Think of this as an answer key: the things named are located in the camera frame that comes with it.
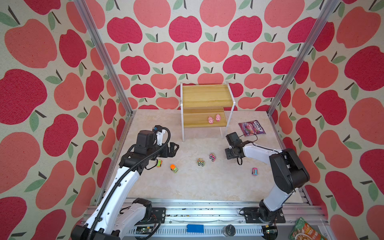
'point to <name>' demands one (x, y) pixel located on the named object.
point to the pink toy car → (212, 157)
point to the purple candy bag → (251, 127)
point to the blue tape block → (195, 228)
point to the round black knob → (229, 230)
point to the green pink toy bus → (200, 162)
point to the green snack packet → (303, 230)
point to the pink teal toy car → (255, 171)
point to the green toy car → (159, 162)
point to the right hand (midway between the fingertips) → (235, 152)
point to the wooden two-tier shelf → (208, 106)
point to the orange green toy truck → (173, 168)
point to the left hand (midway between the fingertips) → (173, 146)
